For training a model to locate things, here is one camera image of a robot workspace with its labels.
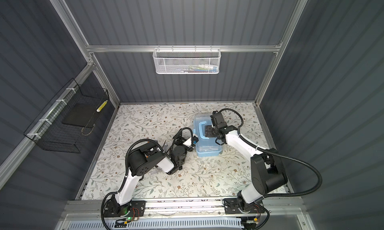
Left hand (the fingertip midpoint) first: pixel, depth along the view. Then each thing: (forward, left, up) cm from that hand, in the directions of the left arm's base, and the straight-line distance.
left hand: (185, 133), depth 93 cm
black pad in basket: (-1, +50, +21) cm, 55 cm away
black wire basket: (-12, +58, +24) cm, 64 cm away
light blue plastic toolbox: (-11, -12, +2) cm, 17 cm away
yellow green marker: (+7, +45, +20) cm, 49 cm away
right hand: (-1, -17, +3) cm, 18 cm away
